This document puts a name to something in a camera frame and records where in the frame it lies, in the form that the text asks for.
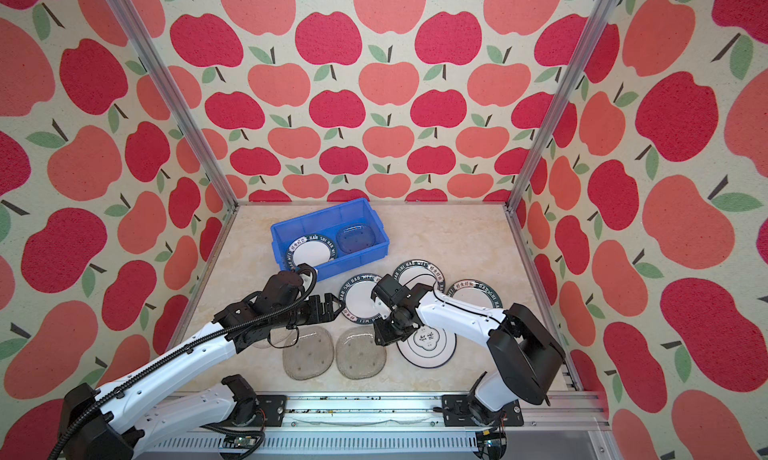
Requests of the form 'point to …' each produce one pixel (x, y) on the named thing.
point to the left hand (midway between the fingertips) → (339, 310)
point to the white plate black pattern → (428, 346)
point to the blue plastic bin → (329, 223)
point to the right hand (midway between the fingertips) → (385, 337)
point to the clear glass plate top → (355, 238)
